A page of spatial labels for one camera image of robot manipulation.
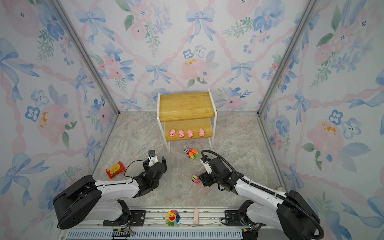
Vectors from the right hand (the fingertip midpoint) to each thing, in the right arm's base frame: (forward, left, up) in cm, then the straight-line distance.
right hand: (203, 172), depth 85 cm
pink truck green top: (-3, +5, -1) cm, 6 cm away
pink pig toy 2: (+17, +8, +14) cm, 24 cm away
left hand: (+7, +26, +4) cm, 27 cm away
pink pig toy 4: (+17, +18, +14) cm, 29 cm away
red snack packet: (+2, +50, 0) cm, 50 cm away
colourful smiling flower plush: (-22, +16, -3) cm, 28 cm away
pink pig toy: (+18, +1, +14) cm, 23 cm away
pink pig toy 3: (+17, +13, +14) cm, 26 cm away
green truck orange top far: (+13, +4, -2) cm, 14 cm away
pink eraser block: (-21, +4, -3) cm, 22 cm away
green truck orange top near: (+13, +8, -2) cm, 15 cm away
